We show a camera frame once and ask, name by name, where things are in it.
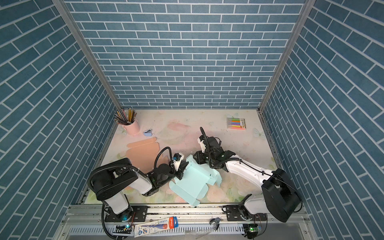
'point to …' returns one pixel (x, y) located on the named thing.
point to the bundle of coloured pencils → (123, 117)
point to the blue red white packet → (155, 226)
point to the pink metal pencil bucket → (133, 129)
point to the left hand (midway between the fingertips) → (188, 163)
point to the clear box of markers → (236, 123)
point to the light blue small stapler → (147, 133)
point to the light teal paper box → (193, 186)
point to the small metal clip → (215, 222)
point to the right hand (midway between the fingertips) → (193, 155)
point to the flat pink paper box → (142, 154)
